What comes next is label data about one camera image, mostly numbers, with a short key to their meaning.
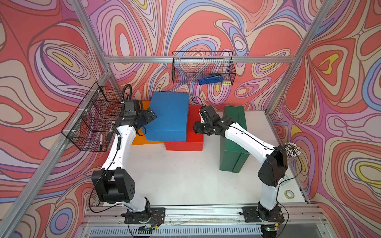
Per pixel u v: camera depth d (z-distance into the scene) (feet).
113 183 1.41
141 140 2.90
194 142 2.83
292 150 2.52
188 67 3.13
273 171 1.64
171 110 2.90
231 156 2.42
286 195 2.61
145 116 2.41
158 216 2.39
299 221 2.37
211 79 2.97
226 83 2.76
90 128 2.42
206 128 2.10
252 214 2.41
